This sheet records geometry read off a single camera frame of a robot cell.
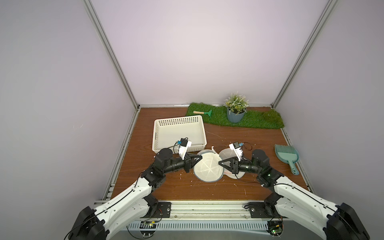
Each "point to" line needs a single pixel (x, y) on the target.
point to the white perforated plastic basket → (168, 133)
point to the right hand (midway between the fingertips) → (220, 162)
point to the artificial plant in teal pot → (236, 106)
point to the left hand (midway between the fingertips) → (202, 160)
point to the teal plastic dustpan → (288, 154)
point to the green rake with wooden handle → (209, 113)
